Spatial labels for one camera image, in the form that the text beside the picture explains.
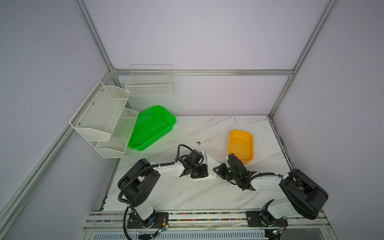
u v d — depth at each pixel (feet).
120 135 3.31
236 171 2.28
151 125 3.75
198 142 3.42
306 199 1.42
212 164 3.04
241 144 3.32
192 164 2.35
